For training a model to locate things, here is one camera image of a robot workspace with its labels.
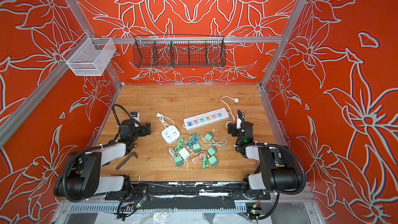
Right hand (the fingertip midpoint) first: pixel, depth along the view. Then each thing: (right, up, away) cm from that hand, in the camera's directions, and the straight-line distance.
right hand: (236, 120), depth 92 cm
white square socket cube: (-40, -8, -2) cm, 41 cm away
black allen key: (-63, -20, -9) cm, 67 cm away
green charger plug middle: (-16, -16, -8) cm, 23 cm away
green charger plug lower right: (-16, -19, -12) cm, 28 cm away
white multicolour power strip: (-18, 0, +5) cm, 19 cm away
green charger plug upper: (-17, -9, -2) cm, 20 cm away
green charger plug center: (-24, -14, -7) cm, 29 cm away
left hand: (-58, -1, 0) cm, 58 cm away
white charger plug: (-31, -17, -8) cm, 36 cm away
